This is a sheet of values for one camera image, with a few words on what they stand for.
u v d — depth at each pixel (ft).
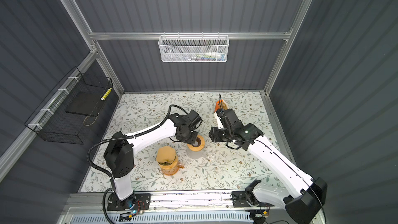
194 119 2.26
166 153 2.56
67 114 2.37
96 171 1.59
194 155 2.79
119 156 1.60
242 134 1.66
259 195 2.03
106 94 2.70
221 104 3.32
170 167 2.46
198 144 2.76
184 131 2.08
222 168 2.77
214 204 2.42
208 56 3.00
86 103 2.57
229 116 1.78
